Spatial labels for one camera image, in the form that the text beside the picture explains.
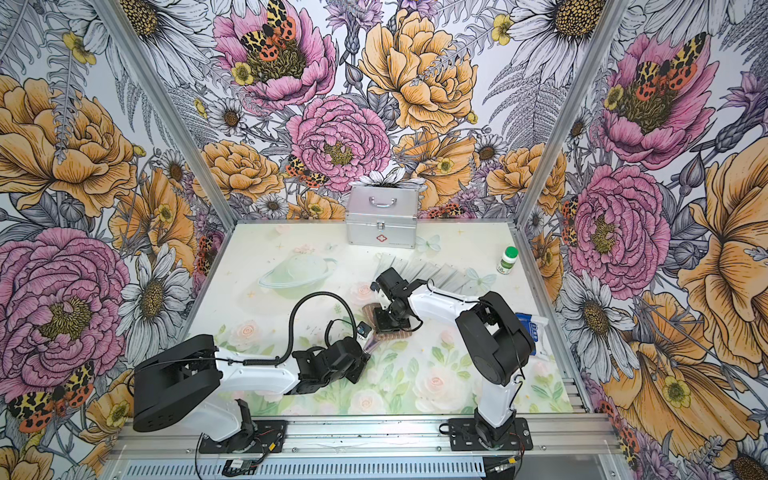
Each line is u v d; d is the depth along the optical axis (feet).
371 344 2.86
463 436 2.40
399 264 3.56
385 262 3.56
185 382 1.52
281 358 1.91
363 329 2.51
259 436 2.40
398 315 2.54
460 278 3.45
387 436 2.50
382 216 3.60
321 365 2.16
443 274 3.45
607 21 2.40
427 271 3.46
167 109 2.88
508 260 3.29
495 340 1.59
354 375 2.53
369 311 3.01
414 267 3.53
